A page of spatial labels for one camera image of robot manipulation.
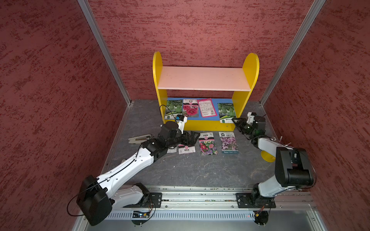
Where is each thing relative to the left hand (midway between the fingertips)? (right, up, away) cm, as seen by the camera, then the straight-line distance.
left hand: (192, 136), depth 75 cm
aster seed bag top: (-4, -12, +18) cm, 22 cm away
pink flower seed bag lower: (-1, +16, +22) cm, 28 cm away
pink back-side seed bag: (+11, +16, +22) cm, 29 cm away
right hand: (+26, +8, +17) cm, 32 cm away
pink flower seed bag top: (+11, -8, +20) cm, 25 cm away
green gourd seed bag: (-13, -12, +17) cm, 24 cm away
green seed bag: (+24, +13, +19) cm, 33 cm away
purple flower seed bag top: (+25, -8, +20) cm, 33 cm away
